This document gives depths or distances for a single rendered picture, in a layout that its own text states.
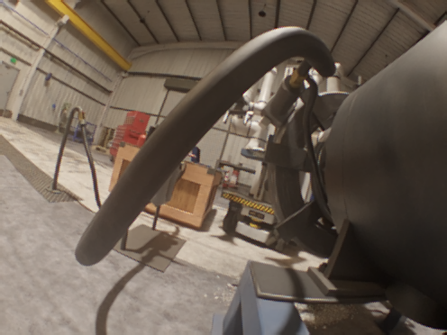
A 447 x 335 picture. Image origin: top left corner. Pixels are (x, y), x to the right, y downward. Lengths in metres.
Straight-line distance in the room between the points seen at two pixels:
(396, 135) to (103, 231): 0.37
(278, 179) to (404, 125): 0.52
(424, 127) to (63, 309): 0.77
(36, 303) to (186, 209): 1.13
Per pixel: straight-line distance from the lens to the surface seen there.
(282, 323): 0.33
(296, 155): 0.71
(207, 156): 9.37
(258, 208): 1.41
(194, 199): 1.36
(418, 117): 0.30
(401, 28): 9.71
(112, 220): 0.15
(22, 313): 0.58
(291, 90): 0.59
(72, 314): 0.58
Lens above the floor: 0.44
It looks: 2 degrees up
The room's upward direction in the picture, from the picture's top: 17 degrees clockwise
